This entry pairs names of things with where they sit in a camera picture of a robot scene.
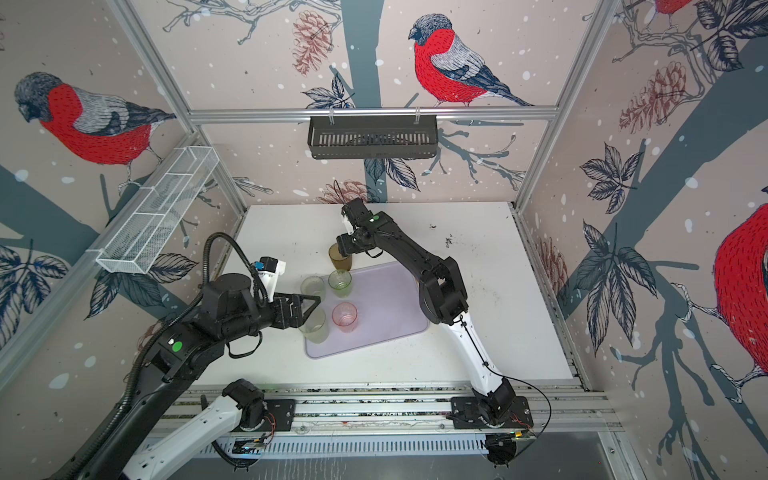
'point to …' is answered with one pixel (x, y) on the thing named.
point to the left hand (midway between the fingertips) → (305, 300)
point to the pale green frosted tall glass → (314, 327)
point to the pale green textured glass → (313, 285)
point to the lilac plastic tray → (389, 305)
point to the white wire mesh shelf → (156, 211)
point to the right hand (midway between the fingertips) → (347, 249)
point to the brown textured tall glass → (340, 262)
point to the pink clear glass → (345, 315)
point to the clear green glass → (340, 281)
